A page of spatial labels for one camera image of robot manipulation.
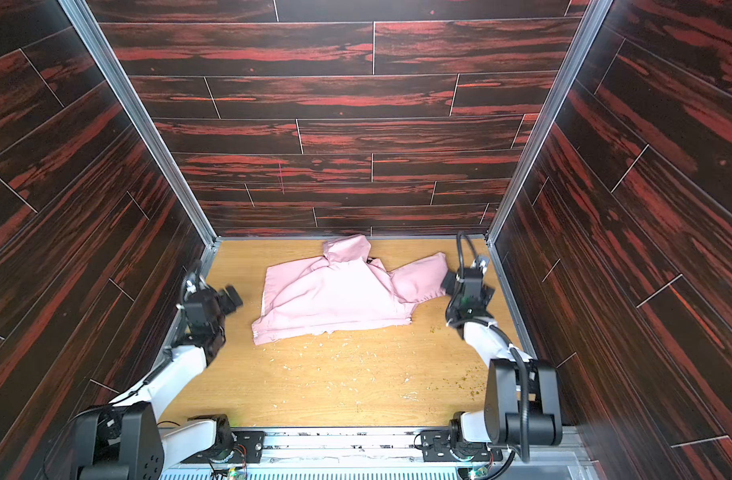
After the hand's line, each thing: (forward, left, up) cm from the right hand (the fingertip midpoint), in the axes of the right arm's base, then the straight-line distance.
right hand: (475, 278), depth 88 cm
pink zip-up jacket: (-2, +51, -9) cm, 52 cm away
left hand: (-8, +76, +1) cm, 77 cm away
